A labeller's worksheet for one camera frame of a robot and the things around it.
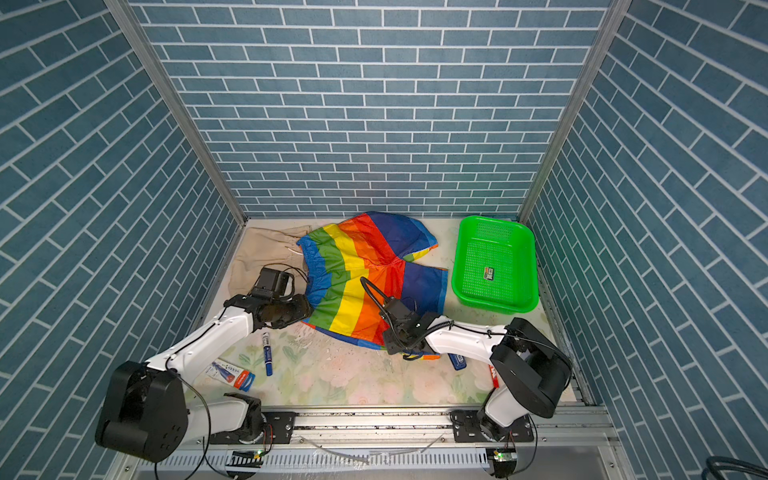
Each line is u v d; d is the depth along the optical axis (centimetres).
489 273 105
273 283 68
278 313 72
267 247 110
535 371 44
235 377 81
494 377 82
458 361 83
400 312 68
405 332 68
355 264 103
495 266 107
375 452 71
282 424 75
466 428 73
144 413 40
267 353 85
